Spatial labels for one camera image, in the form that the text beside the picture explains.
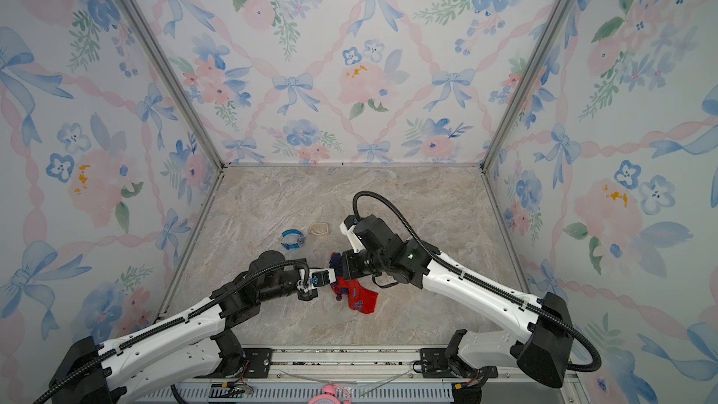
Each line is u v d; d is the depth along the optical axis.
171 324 0.49
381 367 0.75
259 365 0.74
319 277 0.60
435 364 0.73
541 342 0.38
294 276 0.65
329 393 0.69
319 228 1.01
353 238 0.65
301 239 0.96
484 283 0.45
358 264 0.63
